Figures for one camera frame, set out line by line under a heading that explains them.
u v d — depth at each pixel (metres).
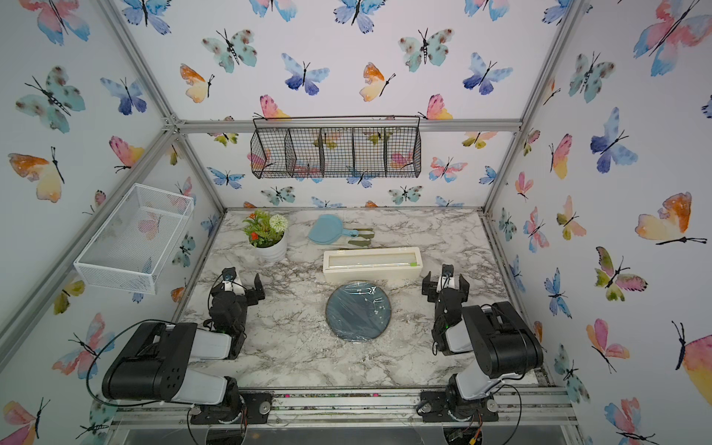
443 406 0.74
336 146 0.98
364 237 1.09
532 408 0.76
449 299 0.77
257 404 0.75
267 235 0.93
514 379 0.50
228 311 0.69
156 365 0.45
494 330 0.52
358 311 0.91
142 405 0.46
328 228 1.11
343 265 0.96
